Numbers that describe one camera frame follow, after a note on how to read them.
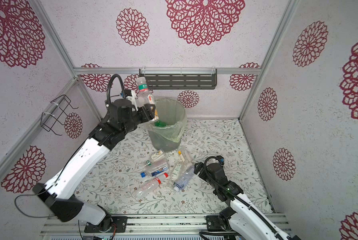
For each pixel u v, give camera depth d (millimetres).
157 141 1042
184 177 895
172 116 990
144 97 675
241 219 600
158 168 914
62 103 818
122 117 477
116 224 730
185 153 997
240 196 535
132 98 584
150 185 815
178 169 876
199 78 944
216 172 599
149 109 604
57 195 393
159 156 930
